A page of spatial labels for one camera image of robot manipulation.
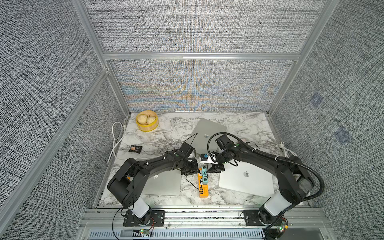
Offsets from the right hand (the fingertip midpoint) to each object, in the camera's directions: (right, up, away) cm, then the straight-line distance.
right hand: (206, 161), depth 85 cm
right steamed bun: (-39, +25, +23) cm, 52 cm away
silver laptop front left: (-23, -12, +1) cm, 26 cm away
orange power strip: (-2, -14, -5) cm, 15 cm away
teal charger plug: (-2, -6, -6) cm, 9 cm away
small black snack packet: (-45, +5, +13) cm, 47 cm away
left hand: (-3, -5, 0) cm, 6 cm away
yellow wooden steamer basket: (-41, +19, +21) cm, 50 cm away
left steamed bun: (-45, +25, +25) cm, 57 cm away
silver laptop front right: (+23, -10, +2) cm, 25 cm away
